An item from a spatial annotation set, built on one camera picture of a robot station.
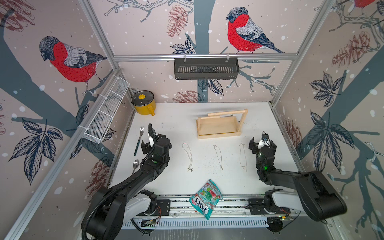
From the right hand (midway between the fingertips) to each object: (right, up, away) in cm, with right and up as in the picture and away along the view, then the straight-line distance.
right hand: (262, 137), depth 88 cm
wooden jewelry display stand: (-22, +7, +19) cm, 30 cm away
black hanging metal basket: (-42, +48, +19) cm, 66 cm away
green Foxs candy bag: (-36, -29, -16) cm, 49 cm away
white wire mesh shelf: (-97, +8, -3) cm, 98 cm away
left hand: (-64, +2, -4) cm, 65 cm away
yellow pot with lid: (-79, +23, +20) cm, 84 cm away
